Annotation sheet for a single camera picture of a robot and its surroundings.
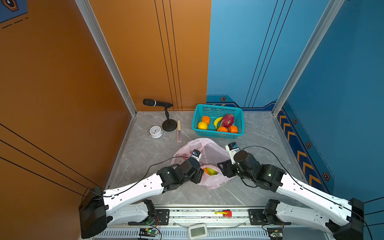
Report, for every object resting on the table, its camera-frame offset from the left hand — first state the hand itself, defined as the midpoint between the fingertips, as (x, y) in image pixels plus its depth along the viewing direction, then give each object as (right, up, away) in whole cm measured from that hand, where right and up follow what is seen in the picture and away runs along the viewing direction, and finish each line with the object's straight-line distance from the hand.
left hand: (200, 168), depth 77 cm
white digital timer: (-2, -26, -9) cm, 28 cm away
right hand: (+10, +4, -4) cm, 11 cm away
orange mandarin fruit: (+16, +20, +25) cm, 36 cm away
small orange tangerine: (+3, -3, +6) cm, 7 cm away
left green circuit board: (-25, -28, -6) cm, 39 cm away
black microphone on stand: (-23, +23, +34) cm, 47 cm away
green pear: (+6, -3, +5) cm, 9 cm away
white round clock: (-31, +18, +26) cm, 44 cm away
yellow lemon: (+2, +23, +26) cm, 35 cm away
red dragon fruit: (+20, +26, +28) cm, 43 cm away
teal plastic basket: (+11, +33, +35) cm, 50 cm away
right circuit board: (+36, -30, -6) cm, 47 cm away
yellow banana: (+13, +26, +34) cm, 44 cm away
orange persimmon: (+5, +27, +31) cm, 42 cm away
